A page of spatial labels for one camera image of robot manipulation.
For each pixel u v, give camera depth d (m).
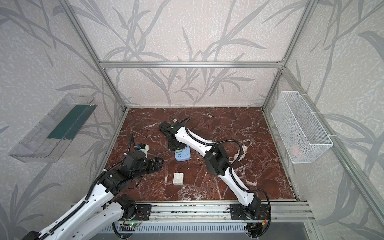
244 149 0.94
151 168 0.68
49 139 0.65
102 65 0.95
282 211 0.75
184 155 0.91
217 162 0.58
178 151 0.91
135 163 0.57
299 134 0.63
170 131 0.66
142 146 0.69
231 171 0.61
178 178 0.83
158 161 0.70
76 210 0.44
